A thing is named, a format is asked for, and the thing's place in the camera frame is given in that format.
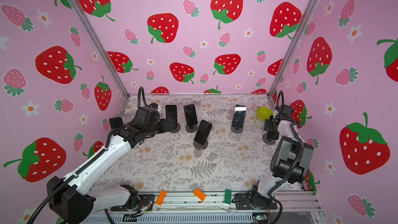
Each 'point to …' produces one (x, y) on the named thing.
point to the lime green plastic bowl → (264, 113)
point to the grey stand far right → (267, 141)
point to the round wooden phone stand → (200, 146)
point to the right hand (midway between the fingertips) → (275, 125)
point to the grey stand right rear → (236, 130)
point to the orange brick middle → (200, 195)
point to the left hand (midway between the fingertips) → (170, 122)
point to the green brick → (228, 196)
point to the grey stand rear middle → (192, 128)
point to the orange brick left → (161, 198)
